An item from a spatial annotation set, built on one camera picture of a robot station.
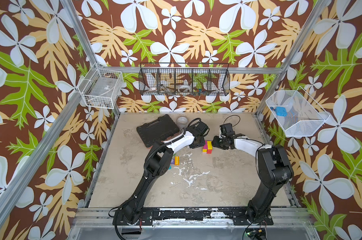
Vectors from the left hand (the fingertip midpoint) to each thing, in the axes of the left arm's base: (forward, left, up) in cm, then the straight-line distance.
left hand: (201, 142), depth 99 cm
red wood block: (-7, -5, -1) cm, 9 cm away
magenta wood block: (-5, -2, +2) cm, 6 cm away
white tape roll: (+28, +11, +23) cm, 38 cm away
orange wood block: (-13, +16, -2) cm, 21 cm away
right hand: (-1, -8, +1) cm, 8 cm away
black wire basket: (+32, +12, +28) cm, 44 cm away
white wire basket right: (-1, -51, +28) cm, 58 cm away
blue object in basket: (+7, -44, +23) cm, 51 cm away
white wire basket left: (+18, +61, +30) cm, 70 cm away
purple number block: (-13, +19, -2) cm, 23 cm away
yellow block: (-5, -5, +3) cm, 7 cm away
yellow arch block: (-7, -2, 0) cm, 7 cm away
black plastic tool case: (+9, +30, +1) cm, 31 cm away
